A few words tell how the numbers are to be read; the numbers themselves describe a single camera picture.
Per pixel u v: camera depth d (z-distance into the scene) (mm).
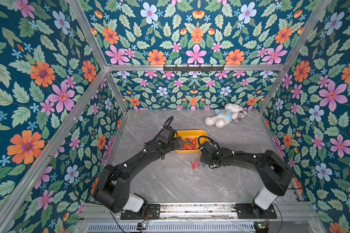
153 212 739
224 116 1049
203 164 883
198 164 904
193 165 904
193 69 935
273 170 509
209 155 702
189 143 985
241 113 1142
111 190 423
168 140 666
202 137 802
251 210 661
